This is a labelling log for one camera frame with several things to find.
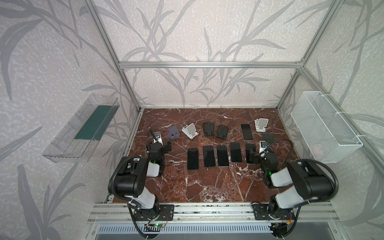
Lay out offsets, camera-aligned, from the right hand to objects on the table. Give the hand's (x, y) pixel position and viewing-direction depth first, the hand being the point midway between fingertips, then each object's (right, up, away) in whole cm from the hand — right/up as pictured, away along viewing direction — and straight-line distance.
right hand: (259, 144), depth 94 cm
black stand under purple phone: (-23, +7, +5) cm, 25 cm away
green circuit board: (-57, -35, -24) cm, 71 cm away
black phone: (-32, -9, -2) cm, 33 cm away
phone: (-23, -8, 0) cm, 25 cm away
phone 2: (-14, -6, +3) cm, 16 cm away
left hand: (-62, +6, 0) cm, 63 cm away
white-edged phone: (-4, +6, +12) cm, 14 cm away
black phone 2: (-5, -3, +8) cm, 10 cm away
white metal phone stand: (-44, +8, +6) cm, 46 cm away
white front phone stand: (+5, +12, +11) cm, 17 cm away
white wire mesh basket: (+18, +8, -31) cm, 37 cm away
